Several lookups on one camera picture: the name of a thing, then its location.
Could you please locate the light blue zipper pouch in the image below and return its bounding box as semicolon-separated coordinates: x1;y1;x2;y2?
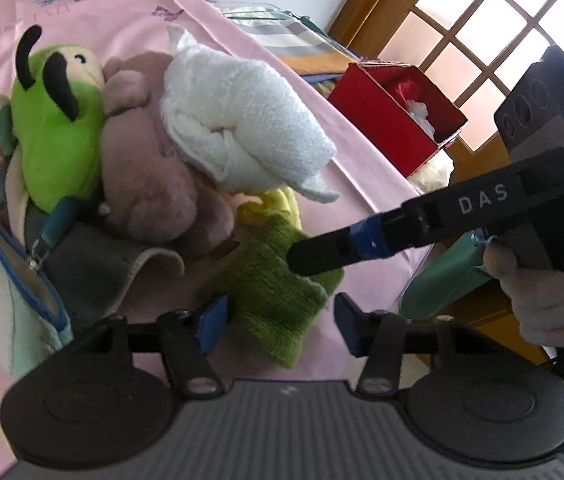
0;226;73;379

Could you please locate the green plush bird toy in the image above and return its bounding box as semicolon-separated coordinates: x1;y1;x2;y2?
11;25;105;214

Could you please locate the grey beige fabric piece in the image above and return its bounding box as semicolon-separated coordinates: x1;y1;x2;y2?
0;150;184;333

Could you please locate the yellow cloth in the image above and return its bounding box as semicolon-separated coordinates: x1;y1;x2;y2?
236;186;301;230

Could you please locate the red cardboard box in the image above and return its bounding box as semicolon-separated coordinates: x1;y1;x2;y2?
329;62;467;177

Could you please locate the mauve teddy bear plush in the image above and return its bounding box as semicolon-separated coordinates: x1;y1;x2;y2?
101;52;234;257

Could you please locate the green knitted cloth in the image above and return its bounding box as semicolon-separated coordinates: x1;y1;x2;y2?
196;214;345;370

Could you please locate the white rolled towel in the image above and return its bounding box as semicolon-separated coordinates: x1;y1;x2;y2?
160;25;338;203

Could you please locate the pink bed sheet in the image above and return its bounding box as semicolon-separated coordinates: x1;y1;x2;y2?
0;0;428;474

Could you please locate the wooden lattice window door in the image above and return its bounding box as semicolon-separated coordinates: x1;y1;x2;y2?
329;0;564;181

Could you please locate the person's right hand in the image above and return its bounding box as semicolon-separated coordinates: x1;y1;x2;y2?
483;240;564;348

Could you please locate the teal fabric bag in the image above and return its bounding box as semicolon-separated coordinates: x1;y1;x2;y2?
400;232;492;320

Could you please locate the striped folded blanket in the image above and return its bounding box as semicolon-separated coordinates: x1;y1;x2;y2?
219;6;359;86

